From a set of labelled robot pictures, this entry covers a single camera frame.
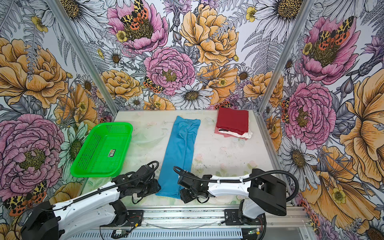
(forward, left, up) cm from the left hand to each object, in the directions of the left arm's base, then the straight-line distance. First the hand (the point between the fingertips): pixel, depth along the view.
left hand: (155, 193), depth 81 cm
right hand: (-4, -17, 0) cm, 17 cm away
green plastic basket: (+27, +38, -2) cm, 47 cm away
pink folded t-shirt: (+37, -44, 0) cm, 58 cm away
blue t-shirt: (+23, -12, -1) cm, 25 cm away
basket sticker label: (+25, +32, 0) cm, 40 cm away
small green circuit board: (-17, +16, -4) cm, 24 cm away
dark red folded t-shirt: (+49, -49, +3) cm, 70 cm away
